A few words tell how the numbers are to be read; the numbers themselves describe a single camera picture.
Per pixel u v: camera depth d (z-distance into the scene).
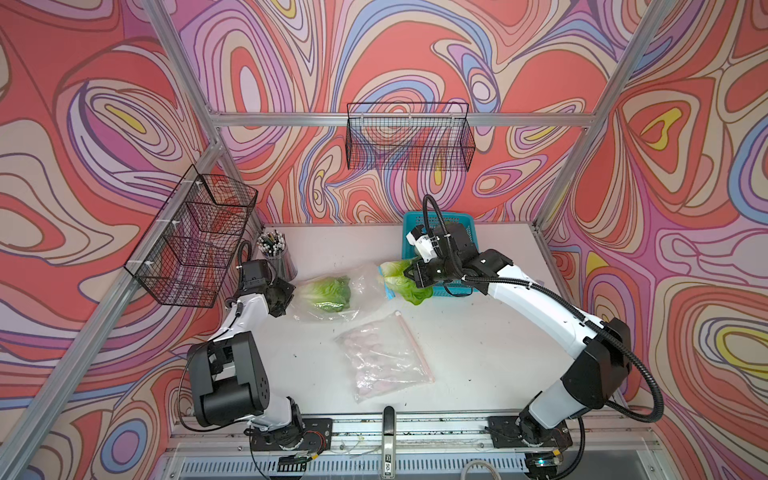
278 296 0.77
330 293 0.89
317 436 0.73
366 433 0.75
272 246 0.91
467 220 1.08
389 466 0.66
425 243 0.70
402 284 0.78
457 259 0.59
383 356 0.84
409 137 0.96
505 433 0.73
